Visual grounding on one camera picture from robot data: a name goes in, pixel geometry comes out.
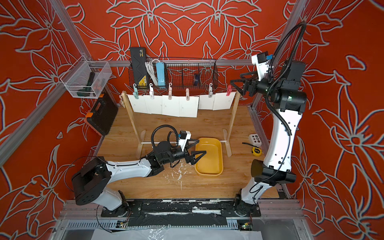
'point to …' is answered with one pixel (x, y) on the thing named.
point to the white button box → (254, 140)
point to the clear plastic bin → (87, 79)
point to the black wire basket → (188, 73)
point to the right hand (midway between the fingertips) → (234, 77)
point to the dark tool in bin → (87, 90)
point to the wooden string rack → (139, 140)
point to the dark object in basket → (197, 79)
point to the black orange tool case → (103, 116)
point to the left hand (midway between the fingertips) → (202, 146)
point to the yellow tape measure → (256, 151)
